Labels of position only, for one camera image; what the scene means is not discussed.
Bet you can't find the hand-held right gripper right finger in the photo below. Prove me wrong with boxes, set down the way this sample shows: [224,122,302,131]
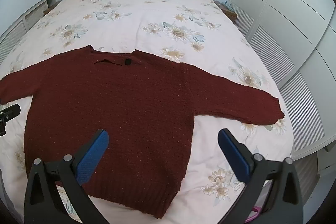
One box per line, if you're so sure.
[218,128,305,224]

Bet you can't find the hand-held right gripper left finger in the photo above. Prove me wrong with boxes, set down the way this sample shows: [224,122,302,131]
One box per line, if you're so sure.
[24,129,109,224]

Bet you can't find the dark red knitted sweater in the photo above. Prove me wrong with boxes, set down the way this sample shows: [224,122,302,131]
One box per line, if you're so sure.
[0,45,285,220]

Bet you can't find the pink object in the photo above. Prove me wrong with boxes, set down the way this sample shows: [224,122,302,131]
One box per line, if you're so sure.
[245,207,263,220]

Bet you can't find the white slatted cabinet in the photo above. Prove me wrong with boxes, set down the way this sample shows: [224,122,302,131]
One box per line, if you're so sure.
[0,0,57,64]

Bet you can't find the wooden nightstand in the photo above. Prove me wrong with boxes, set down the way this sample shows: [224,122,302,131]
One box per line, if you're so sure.
[43,0,62,15]
[214,0,238,21]

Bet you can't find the floral pink bed cover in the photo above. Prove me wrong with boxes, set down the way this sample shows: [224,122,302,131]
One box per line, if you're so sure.
[0,0,294,224]

